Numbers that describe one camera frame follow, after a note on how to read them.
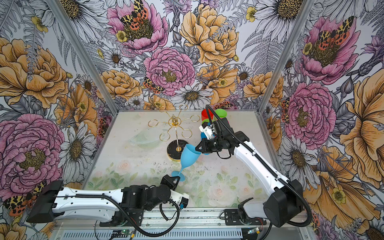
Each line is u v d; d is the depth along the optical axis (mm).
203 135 702
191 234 778
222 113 1028
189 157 697
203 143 710
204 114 964
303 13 731
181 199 621
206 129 715
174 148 994
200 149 671
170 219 611
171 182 638
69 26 778
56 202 429
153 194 518
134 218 728
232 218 740
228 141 549
